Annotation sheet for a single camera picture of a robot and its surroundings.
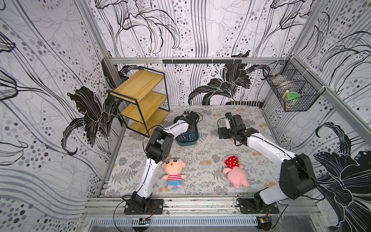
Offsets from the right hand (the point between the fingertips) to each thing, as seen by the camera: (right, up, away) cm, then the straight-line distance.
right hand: (226, 128), depth 90 cm
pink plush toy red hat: (+2, -25, -14) cm, 29 cm away
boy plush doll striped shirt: (-32, -21, -12) cm, 40 cm away
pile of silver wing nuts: (-28, -7, +8) cm, 30 cm away
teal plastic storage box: (-26, -11, +6) cm, 28 cm away
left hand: (-25, -1, +15) cm, 30 cm away
